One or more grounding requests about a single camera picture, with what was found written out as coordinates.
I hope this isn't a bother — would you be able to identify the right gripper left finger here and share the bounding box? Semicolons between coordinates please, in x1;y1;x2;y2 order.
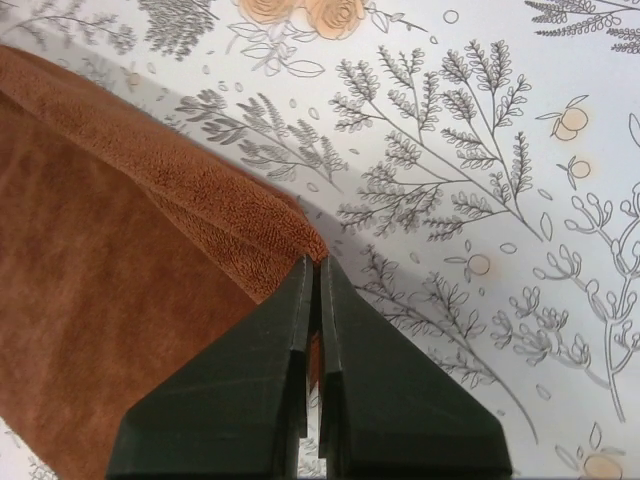
106;256;314;478

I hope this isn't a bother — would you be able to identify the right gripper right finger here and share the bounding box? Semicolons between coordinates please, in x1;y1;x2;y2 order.
319;257;513;475

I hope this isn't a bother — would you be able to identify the brown towel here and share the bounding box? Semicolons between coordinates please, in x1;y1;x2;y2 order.
1;47;328;479

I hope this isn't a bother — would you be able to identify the floral table mat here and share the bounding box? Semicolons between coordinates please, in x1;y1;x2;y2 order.
1;1;639;479

